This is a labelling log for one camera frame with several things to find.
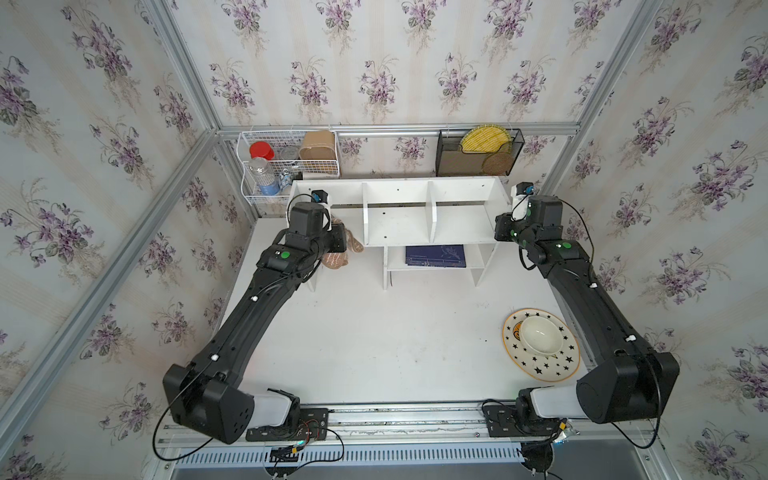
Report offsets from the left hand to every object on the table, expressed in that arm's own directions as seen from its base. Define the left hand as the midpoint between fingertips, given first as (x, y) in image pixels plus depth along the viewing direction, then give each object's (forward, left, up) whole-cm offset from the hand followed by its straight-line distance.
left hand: (347, 230), depth 76 cm
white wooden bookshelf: (+7, -20, -4) cm, 22 cm away
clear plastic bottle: (+19, +26, +4) cm, 33 cm away
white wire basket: (+27, +25, +2) cm, 37 cm away
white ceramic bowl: (-18, -56, -26) cm, 64 cm away
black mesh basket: (+30, -32, +1) cm, 44 cm away
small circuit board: (-45, +15, -31) cm, 57 cm away
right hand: (+5, -42, 0) cm, 42 cm away
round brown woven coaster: (+30, -47, 0) cm, 56 cm away
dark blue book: (+3, -28, -15) cm, 32 cm away
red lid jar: (+30, +29, +4) cm, 42 cm away
